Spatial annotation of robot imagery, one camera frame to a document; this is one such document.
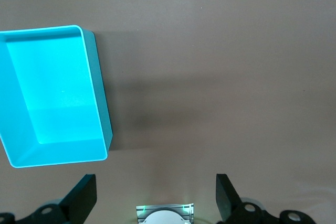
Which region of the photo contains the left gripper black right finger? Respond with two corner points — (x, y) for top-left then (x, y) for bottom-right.
(216, 173), (316, 224)

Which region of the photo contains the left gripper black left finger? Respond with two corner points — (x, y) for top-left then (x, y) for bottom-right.
(0, 173), (98, 224)

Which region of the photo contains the teal plastic bin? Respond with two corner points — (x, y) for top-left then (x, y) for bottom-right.
(0, 24), (115, 169)

